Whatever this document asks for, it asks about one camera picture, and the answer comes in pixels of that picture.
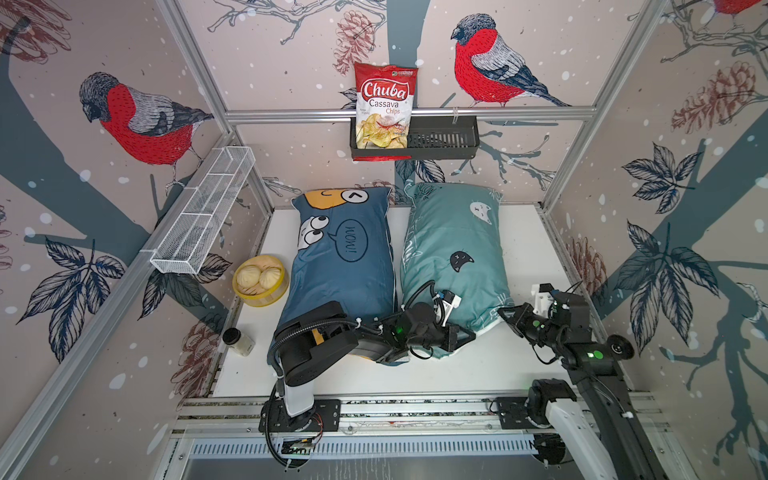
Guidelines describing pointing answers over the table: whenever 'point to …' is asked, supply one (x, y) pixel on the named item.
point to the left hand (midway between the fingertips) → (481, 339)
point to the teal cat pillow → (452, 238)
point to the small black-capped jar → (239, 343)
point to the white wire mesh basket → (188, 243)
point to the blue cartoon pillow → (342, 251)
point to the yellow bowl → (258, 296)
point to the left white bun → (248, 276)
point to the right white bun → (269, 276)
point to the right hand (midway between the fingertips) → (498, 306)
